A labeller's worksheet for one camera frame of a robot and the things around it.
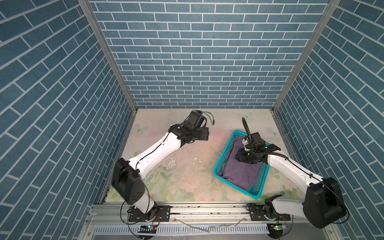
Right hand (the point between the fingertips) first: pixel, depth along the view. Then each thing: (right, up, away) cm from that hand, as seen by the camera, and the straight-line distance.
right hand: (237, 156), depth 86 cm
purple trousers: (+2, -8, -5) cm, 10 cm away
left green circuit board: (-47, -33, -14) cm, 59 cm away
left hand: (-19, +13, -6) cm, 24 cm away
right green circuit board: (+15, -33, -15) cm, 39 cm away
